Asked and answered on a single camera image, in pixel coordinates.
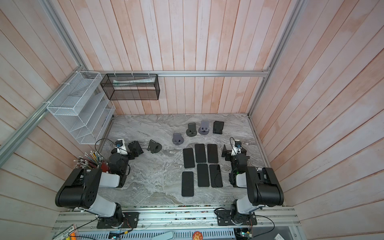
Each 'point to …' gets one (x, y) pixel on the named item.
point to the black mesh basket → (131, 86)
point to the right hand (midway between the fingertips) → (232, 144)
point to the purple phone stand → (204, 128)
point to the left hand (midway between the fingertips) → (129, 145)
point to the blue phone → (187, 185)
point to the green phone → (188, 158)
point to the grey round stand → (191, 131)
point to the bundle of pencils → (89, 161)
